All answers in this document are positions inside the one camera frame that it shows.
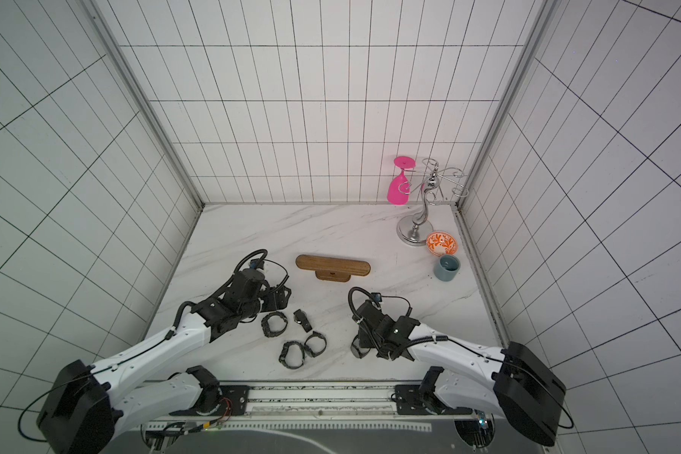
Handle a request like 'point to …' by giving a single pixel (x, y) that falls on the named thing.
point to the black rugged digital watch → (282, 357)
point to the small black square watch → (301, 318)
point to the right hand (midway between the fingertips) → (362, 329)
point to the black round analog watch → (357, 349)
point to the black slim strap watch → (309, 350)
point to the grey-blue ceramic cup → (447, 268)
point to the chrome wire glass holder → (417, 228)
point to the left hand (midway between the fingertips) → (277, 298)
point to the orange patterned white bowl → (441, 243)
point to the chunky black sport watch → (265, 325)
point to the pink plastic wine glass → (399, 187)
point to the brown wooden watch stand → (333, 269)
